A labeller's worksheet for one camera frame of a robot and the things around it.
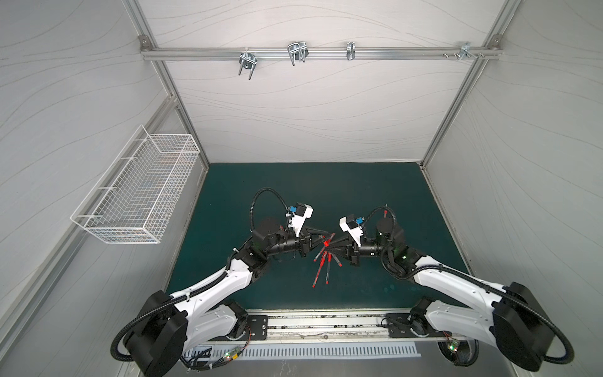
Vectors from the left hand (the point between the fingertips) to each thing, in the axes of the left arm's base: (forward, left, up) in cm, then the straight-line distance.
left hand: (325, 238), depth 68 cm
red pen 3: (-1, -1, -3) cm, 3 cm away
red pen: (+3, -1, -23) cm, 23 cm away
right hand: (0, -1, -5) cm, 5 cm away
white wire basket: (+8, +57, +8) cm, 58 cm away
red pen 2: (-1, 0, -4) cm, 5 cm away
